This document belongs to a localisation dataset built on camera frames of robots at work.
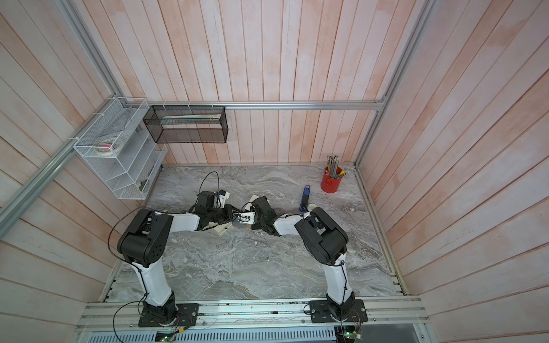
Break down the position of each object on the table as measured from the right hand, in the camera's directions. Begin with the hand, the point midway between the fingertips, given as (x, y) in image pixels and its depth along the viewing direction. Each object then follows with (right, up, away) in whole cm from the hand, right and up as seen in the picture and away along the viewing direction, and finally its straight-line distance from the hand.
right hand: (251, 209), depth 99 cm
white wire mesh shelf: (-43, +16, -21) cm, 50 cm away
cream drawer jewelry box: (-12, -7, -8) cm, 17 cm away
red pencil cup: (+38, +12, +2) cm, 40 cm away
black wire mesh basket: (-33, +43, +7) cm, 55 cm away
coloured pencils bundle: (+39, +20, +2) cm, 44 cm away
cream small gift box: (+1, +5, +4) cm, 6 cm away
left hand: (-4, -2, -3) cm, 5 cm away
